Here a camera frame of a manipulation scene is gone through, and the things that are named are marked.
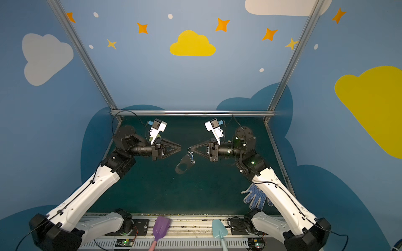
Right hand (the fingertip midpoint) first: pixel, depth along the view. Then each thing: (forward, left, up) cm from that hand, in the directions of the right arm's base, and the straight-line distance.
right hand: (194, 149), depth 57 cm
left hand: (+1, +6, -2) cm, 6 cm away
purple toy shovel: (-21, +16, -38) cm, 47 cm away
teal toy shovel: (-20, -12, -38) cm, 45 cm away
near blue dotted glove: (-2, -33, -40) cm, 52 cm away
